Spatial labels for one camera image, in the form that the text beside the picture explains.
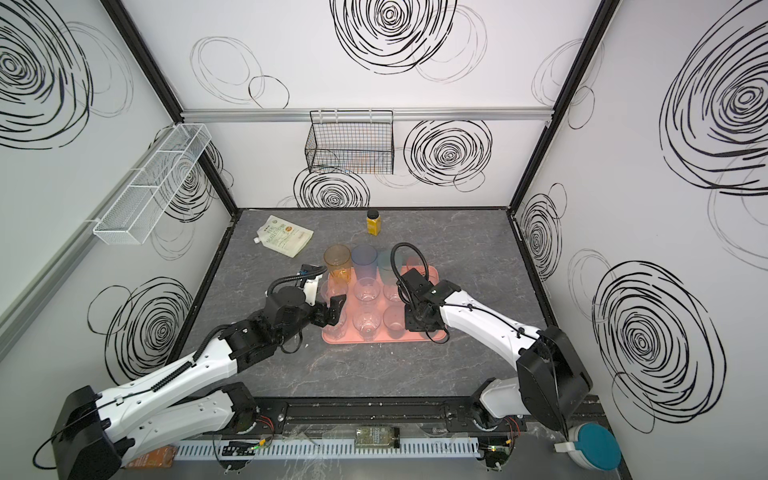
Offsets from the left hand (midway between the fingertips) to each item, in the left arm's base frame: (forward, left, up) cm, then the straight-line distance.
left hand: (334, 292), depth 77 cm
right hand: (-4, -20, -11) cm, 23 cm away
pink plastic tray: (-5, -1, -15) cm, 16 cm away
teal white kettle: (-30, -59, -9) cm, 67 cm away
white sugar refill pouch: (+32, +27, -17) cm, 45 cm away
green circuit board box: (-30, -13, -13) cm, 35 cm away
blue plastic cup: (+15, -6, -5) cm, 17 cm away
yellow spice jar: (+35, -7, -11) cm, 37 cm away
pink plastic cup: (+8, -21, +4) cm, 23 cm away
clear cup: (-2, -8, -12) cm, 14 cm away
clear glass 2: (+6, -15, -10) cm, 19 cm away
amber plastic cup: (+13, +2, -3) cm, 14 cm away
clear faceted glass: (+7, +3, -11) cm, 13 cm away
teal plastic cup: (+13, -13, -11) cm, 22 cm away
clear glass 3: (-1, -16, -16) cm, 22 cm away
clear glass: (+9, -7, -14) cm, 18 cm away
